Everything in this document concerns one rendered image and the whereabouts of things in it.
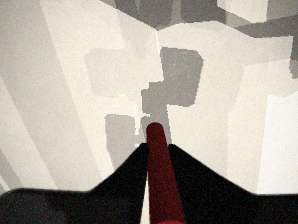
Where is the dark red peg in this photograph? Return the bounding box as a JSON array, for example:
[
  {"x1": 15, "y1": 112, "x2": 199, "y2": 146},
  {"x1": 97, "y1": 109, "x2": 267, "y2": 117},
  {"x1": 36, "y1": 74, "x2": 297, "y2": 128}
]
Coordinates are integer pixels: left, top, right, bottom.
[{"x1": 146, "y1": 122, "x2": 187, "y2": 224}]

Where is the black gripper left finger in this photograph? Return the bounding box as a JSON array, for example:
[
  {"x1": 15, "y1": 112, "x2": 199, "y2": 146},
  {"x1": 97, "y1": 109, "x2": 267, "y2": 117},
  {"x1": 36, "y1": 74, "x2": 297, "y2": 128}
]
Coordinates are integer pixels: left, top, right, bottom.
[{"x1": 0, "y1": 143, "x2": 149, "y2": 224}]

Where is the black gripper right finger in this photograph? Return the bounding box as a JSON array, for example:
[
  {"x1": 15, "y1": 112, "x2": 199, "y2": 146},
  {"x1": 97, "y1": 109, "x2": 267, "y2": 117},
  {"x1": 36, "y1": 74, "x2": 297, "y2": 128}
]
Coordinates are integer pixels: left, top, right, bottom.
[{"x1": 168, "y1": 144, "x2": 298, "y2": 224}]

